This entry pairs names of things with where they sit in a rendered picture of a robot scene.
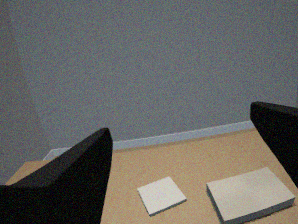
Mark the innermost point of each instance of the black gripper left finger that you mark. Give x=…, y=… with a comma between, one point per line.
x=68, y=190

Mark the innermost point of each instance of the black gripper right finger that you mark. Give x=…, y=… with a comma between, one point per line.
x=278, y=127

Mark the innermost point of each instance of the white flat rectangular block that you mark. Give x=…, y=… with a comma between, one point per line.
x=244, y=197

